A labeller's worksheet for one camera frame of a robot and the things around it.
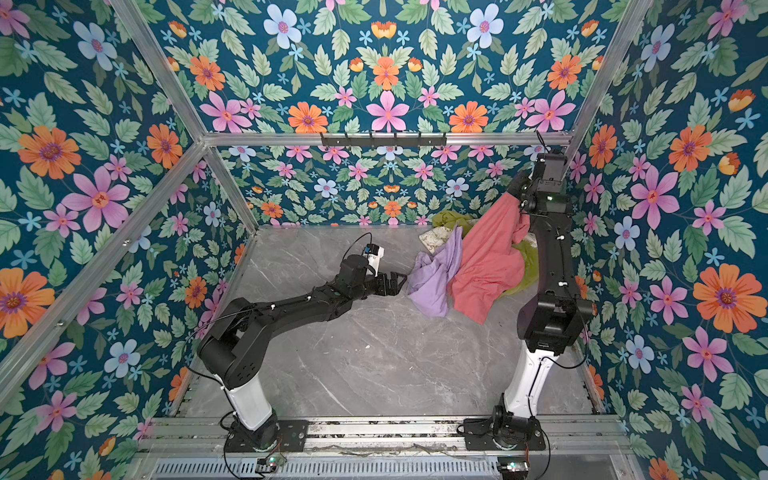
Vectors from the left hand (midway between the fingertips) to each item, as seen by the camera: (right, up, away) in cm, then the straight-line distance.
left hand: (401, 269), depth 87 cm
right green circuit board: (+27, -47, -17) cm, 57 cm away
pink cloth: (+29, +2, +8) cm, 30 cm away
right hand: (+34, +27, -5) cm, 43 cm away
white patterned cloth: (+12, +11, +24) cm, 29 cm away
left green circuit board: (-31, -46, -17) cm, 58 cm away
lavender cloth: (+8, -6, +6) cm, 12 cm away
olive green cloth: (+19, +19, +28) cm, 39 cm away
